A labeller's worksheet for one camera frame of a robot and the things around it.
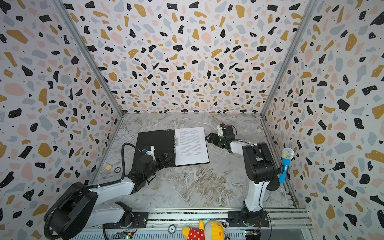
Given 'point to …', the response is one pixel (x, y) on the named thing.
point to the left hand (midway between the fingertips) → (167, 155)
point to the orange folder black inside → (163, 141)
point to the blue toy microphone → (288, 154)
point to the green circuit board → (124, 237)
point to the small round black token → (117, 169)
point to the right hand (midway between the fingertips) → (207, 135)
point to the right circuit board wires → (252, 235)
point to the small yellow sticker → (108, 167)
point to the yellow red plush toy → (212, 230)
